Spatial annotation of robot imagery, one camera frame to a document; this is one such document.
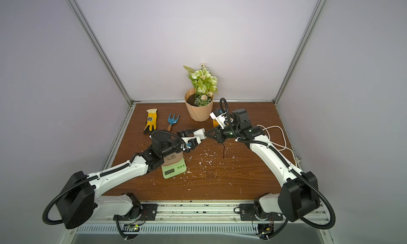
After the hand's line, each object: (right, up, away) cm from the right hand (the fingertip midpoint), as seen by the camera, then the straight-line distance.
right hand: (207, 133), depth 73 cm
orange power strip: (+5, +3, +32) cm, 32 cm away
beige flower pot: (-6, +10, +27) cm, 29 cm away
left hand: (-4, 0, +1) cm, 4 cm away
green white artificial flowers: (-1, +27, +19) cm, 33 cm away
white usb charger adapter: (-3, 0, 0) cm, 3 cm away
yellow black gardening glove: (-39, +5, +34) cm, 52 cm away
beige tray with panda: (-20, -16, +14) cm, 29 cm away
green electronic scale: (-21, -22, +12) cm, 33 cm away
